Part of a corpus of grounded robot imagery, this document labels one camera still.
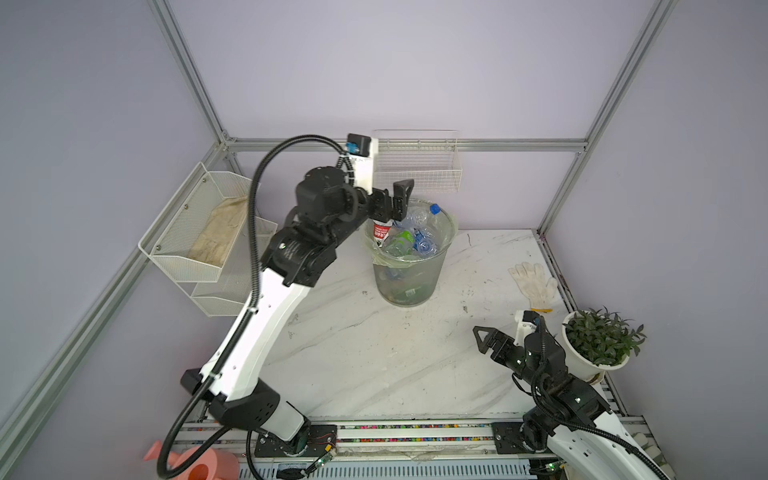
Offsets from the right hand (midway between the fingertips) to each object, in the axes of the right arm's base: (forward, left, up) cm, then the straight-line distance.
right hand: (481, 334), depth 76 cm
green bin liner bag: (+23, +9, +12) cm, 28 cm away
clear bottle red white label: (+22, +26, +17) cm, 38 cm away
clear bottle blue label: (+18, +15, +16) cm, 28 cm away
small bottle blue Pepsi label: (+34, +10, +10) cm, 37 cm away
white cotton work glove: (+28, -26, -15) cm, 41 cm away
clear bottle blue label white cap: (+27, +16, +16) cm, 36 cm away
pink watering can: (-29, +60, -3) cm, 67 cm away
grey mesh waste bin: (+20, +18, -7) cm, 28 cm away
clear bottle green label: (+21, +21, +12) cm, 32 cm away
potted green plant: (-2, -29, +1) cm, 29 cm away
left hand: (+14, +23, +38) cm, 47 cm away
